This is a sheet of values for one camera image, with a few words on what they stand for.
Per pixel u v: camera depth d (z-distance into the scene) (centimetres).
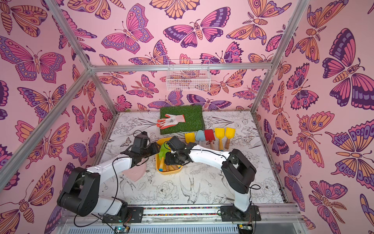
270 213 75
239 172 47
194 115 115
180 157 65
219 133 107
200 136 104
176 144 67
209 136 106
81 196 43
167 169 85
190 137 103
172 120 110
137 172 88
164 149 92
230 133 107
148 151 76
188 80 106
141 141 71
